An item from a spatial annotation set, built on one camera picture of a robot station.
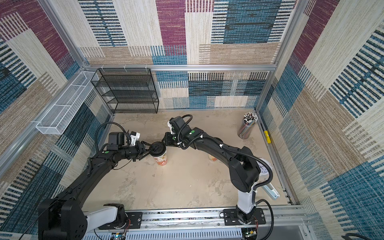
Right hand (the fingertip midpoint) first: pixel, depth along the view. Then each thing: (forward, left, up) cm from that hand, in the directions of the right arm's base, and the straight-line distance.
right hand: (166, 143), depth 82 cm
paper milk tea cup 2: (-3, -26, -12) cm, 29 cm away
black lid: (-4, +4, +1) cm, 6 cm away
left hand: (-4, +6, -1) cm, 7 cm away
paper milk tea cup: (-6, +2, -7) cm, 10 cm away
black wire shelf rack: (+44, +32, +2) cm, 54 cm away
